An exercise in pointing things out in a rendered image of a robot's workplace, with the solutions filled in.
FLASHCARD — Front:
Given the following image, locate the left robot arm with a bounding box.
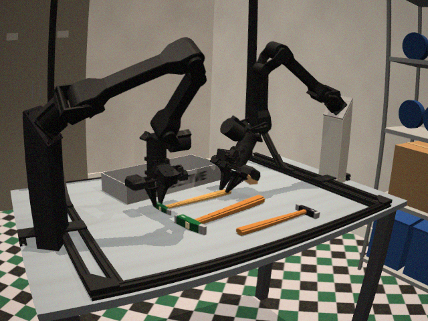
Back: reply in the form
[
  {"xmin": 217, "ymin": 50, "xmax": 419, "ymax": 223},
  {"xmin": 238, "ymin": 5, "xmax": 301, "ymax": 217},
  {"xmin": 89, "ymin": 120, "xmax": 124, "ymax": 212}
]
[{"xmin": 216, "ymin": 41, "xmax": 347, "ymax": 165}]

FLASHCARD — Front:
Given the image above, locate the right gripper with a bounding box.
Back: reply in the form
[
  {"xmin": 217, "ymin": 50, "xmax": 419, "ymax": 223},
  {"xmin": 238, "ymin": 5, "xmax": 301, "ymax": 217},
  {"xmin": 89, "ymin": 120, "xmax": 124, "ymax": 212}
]
[{"xmin": 125, "ymin": 155, "xmax": 188, "ymax": 207}]

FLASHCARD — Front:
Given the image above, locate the orange rectangular block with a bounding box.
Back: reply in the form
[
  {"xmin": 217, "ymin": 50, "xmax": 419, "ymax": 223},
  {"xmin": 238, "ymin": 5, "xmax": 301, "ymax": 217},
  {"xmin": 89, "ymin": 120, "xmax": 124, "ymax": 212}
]
[{"xmin": 245, "ymin": 175, "xmax": 258, "ymax": 185}]

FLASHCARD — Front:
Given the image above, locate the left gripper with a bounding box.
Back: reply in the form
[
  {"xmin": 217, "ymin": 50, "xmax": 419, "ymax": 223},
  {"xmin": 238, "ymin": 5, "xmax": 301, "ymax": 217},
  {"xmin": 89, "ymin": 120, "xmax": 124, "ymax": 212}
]
[{"xmin": 210, "ymin": 144, "xmax": 261, "ymax": 193}]

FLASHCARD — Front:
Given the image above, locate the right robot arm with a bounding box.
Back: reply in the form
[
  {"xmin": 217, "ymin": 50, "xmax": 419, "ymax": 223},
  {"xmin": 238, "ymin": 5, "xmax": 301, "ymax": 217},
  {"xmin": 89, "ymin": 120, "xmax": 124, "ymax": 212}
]
[{"xmin": 34, "ymin": 37, "xmax": 207, "ymax": 186}]

